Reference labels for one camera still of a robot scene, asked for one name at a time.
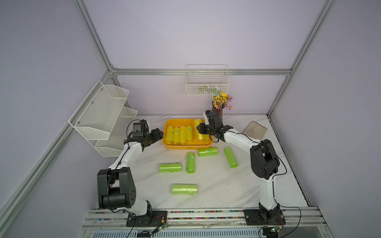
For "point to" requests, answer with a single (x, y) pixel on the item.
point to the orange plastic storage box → (195, 144)
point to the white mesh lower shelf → (113, 147)
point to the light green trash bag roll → (191, 189)
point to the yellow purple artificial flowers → (221, 100)
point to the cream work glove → (255, 130)
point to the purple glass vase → (218, 114)
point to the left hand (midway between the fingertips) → (159, 136)
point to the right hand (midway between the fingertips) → (199, 129)
